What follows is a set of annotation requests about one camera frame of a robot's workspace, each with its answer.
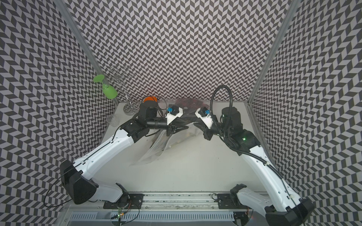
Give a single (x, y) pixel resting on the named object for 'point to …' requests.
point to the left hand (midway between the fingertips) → (186, 125)
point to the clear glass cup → (113, 120)
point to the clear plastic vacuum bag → (160, 142)
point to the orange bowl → (150, 98)
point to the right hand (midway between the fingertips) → (196, 125)
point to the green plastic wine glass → (108, 91)
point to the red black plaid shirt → (191, 103)
